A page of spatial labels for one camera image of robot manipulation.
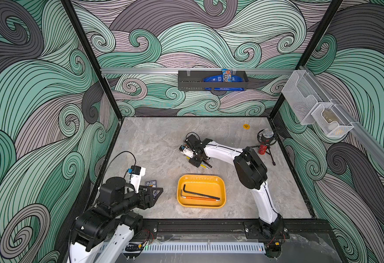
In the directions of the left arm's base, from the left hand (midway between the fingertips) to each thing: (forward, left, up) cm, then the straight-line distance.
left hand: (157, 188), depth 63 cm
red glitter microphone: (+28, -52, 0) cm, 59 cm away
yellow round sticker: (+53, -54, -23) cm, 79 cm away
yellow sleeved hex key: (+22, -22, -24) cm, 39 cm away
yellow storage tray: (+10, -25, -23) cm, 36 cm away
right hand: (+27, -18, -24) cm, 40 cm away
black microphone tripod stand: (+26, -54, -4) cm, 60 cm away
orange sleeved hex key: (+3, -17, -23) cm, 28 cm away
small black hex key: (+5, -18, -23) cm, 29 cm away
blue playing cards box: (+10, +8, -21) cm, 25 cm away
